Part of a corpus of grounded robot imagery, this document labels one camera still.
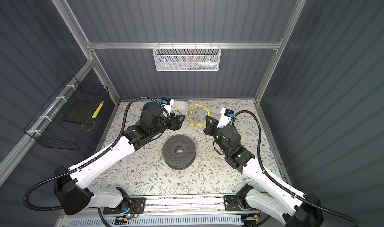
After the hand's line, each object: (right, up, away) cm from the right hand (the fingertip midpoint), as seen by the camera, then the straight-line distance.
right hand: (207, 118), depth 70 cm
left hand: (-13, +2, +4) cm, 14 cm away
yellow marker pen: (-57, +4, +8) cm, 58 cm away
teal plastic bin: (-38, +8, +36) cm, 53 cm away
